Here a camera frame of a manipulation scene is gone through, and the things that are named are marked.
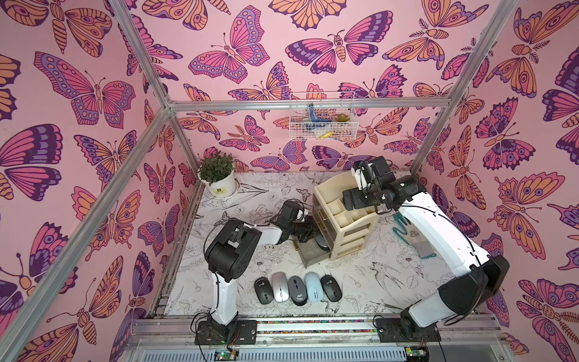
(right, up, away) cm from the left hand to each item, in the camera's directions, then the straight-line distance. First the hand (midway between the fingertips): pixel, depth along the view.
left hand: (328, 230), depth 90 cm
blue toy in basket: (-6, +46, +4) cm, 47 cm away
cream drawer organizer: (+2, +3, -19) cm, 19 cm away
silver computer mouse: (-19, -19, -9) cm, 28 cm away
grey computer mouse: (-13, -20, -10) cm, 26 cm away
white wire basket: (-2, +48, +4) cm, 48 cm away
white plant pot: (-48, +17, +15) cm, 53 cm away
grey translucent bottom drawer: (-7, -9, +2) cm, 12 cm away
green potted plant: (-48, +26, +8) cm, 56 cm away
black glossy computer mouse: (0, -20, -9) cm, 22 cm away
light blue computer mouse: (-7, -18, -10) cm, 22 cm away
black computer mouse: (-25, -20, -9) cm, 33 cm away
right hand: (+8, +14, -11) cm, 20 cm away
